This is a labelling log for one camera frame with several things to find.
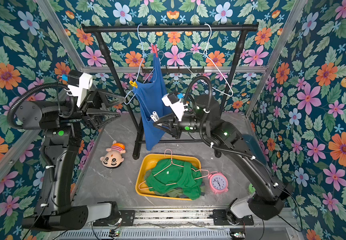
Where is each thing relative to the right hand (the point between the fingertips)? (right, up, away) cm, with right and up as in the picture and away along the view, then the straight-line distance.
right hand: (159, 116), depth 52 cm
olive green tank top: (+4, -37, +22) cm, 43 cm away
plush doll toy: (-33, -22, +34) cm, 52 cm away
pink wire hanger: (-15, -37, +28) cm, 49 cm away
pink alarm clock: (+28, -35, +31) cm, 55 cm away
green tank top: (0, -30, +28) cm, 41 cm away
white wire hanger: (+18, +31, +46) cm, 58 cm away
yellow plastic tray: (-15, -24, +35) cm, 45 cm away
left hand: (-11, 0, -8) cm, 14 cm away
